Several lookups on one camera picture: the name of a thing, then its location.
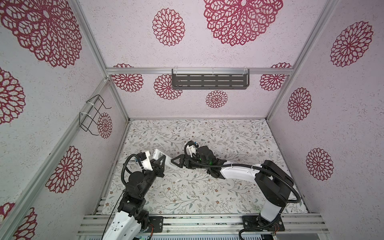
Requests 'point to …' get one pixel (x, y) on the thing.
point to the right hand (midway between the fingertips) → (175, 159)
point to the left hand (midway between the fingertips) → (163, 158)
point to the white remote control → (157, 154)
